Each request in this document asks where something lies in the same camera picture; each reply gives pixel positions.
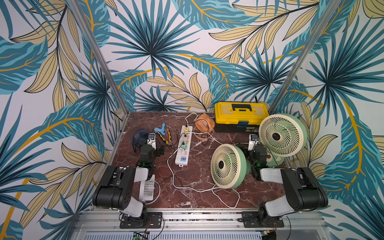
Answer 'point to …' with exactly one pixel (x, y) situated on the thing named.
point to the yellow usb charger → (186, 129)
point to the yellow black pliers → (169, 143)
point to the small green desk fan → (229, 166)
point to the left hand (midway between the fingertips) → (153, 142)
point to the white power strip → (183, 155)
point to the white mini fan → (146, 189)
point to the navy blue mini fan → (140, 138)
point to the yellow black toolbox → (239, 116)
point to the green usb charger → (183, 146)
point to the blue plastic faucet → (161, 130)
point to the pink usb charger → (184, 138)
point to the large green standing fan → (282, 135)
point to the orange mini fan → (204, 123)
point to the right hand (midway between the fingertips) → (248, 142)
